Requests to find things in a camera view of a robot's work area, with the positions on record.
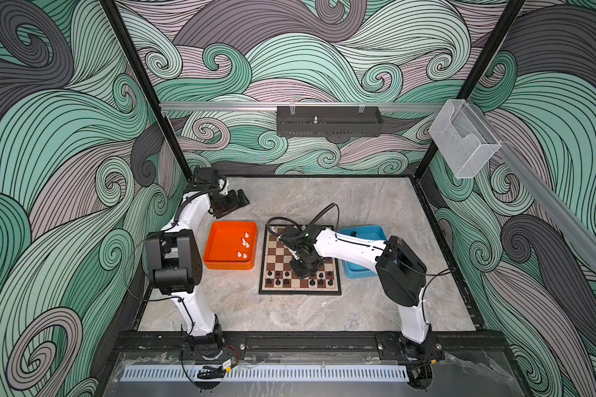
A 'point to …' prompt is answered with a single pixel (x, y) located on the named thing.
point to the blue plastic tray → (367, 232)
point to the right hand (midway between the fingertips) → (302, 274)
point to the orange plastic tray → (231, 246)
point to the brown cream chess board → (277, 275)
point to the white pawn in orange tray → (247, 236)
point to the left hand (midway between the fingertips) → (240, 202)
